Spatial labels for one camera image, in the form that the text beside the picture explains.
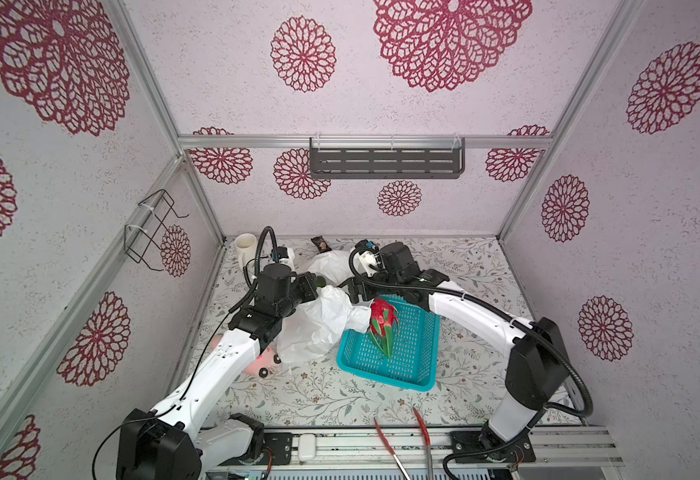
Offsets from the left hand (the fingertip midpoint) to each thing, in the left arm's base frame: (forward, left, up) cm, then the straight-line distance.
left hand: (315, 280), depth 80 cm
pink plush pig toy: (-16, +15, -16) cm, 27 cm away
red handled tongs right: (-38, -28, -22) cm, 52 cm away
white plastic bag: (-11, +1, -7) cm, 13 cm away
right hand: (0, -8, 0) cm, 8 cm away
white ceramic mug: (+26, +28, -14) cm, 41 cm away
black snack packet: (+33, +2, -21) cm, 39 cm away
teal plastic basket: (-11, -28, -23) cm, 38 cm away
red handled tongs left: (-33, -18, -25) cm, 45 cm away
